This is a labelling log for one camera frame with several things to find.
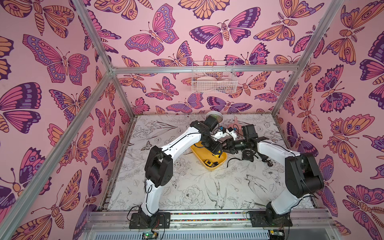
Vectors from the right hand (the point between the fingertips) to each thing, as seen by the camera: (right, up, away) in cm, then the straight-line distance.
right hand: (216, 150), depth 84 cm
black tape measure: (+20, -4, +9) cm, 23 cm away
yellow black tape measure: (-3, -9, +3) cm, 10 cm away
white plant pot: (+4, +22, +22) cm, 31 cm away
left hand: (+2, 0, 0) cm, 2 cm away
